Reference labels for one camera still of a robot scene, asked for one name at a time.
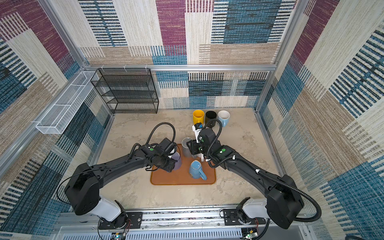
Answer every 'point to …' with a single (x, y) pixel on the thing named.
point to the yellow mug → (198, 116)
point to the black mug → (210, 115)
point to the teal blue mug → (196, 171)
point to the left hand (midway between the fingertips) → (171, 163)
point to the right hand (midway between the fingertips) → (190, 145)
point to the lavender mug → (176, 156)
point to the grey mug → (186, 150)
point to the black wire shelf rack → (127, 90)
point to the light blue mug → (223, 116)
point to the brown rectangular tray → (159, 176)
